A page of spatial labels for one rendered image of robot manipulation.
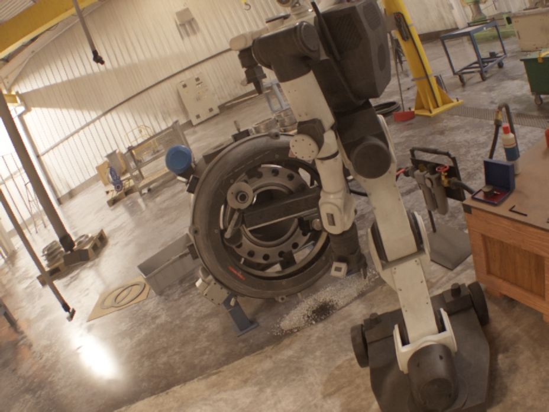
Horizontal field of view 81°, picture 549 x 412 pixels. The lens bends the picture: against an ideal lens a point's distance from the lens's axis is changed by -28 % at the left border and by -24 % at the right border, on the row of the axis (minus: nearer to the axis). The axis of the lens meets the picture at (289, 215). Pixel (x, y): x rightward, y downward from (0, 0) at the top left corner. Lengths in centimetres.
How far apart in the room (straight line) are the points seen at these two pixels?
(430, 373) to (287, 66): 91
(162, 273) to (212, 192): 177
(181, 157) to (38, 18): 1150
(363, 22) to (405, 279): 82
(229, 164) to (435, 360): 113
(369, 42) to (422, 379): 94
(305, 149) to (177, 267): 249
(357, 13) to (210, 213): 107
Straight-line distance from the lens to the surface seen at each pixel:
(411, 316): 139
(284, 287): 195
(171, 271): 344
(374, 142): 113
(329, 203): 117
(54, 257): 650
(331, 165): 112
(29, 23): 1359
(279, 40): 100
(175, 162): 243
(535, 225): 149
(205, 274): 205
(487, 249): 181
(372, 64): 111
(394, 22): 508
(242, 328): 238
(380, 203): 133
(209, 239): 178
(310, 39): 100
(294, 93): 104
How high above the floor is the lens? 126
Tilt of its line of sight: 21 degrees down
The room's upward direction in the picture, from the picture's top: 24 degrees counter-clockwise
